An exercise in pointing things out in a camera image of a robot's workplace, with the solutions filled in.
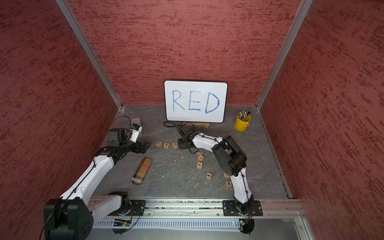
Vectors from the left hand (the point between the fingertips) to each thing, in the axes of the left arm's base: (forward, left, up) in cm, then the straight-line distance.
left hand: (142, 144), depth 84 cm
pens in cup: (+19, -61, +4) cm, 64 cm away
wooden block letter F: (-8, -34, -10) cm, 36 cm away
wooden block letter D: (+5, -18, -9) cm, 21 cm away
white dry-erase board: (+29, -37, +7) cm, 48 cm away
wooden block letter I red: (-14, -39, -10) cm, 43 cm away
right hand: (+5, -23, -12) cm, 26 cm away
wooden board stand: (+21, -38, -7) cm, 44 cm away
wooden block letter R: (+5, -7, -9) cm, 13 cm away
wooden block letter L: (0, -34, -10) cm, 35 cm away
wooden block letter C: (-4, -34, -10) cm, 36 cm away
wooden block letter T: (-15, -49, -10) cm, 52 cm away
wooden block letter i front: (-19, -50, -10) cm, 54 cm away
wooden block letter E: (+5, -12, -10) cm, 16 cm away
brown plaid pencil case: (-12, 0, -9) cm, 15 cm away
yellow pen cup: (+19, -63, -6) cm, 66 cm away
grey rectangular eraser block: (+24, +13, -9) cm, 29 cm away
